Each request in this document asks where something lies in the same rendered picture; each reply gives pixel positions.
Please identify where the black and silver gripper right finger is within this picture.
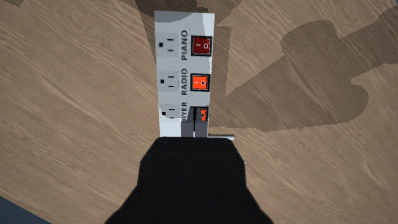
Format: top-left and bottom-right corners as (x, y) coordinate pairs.
(194, 108), (208, 137)

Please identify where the light grey power strip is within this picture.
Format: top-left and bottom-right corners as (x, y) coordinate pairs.
(154, 11), (215, 137)

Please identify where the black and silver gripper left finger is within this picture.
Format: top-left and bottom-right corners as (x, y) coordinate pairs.
(181, 108), (195, 137)

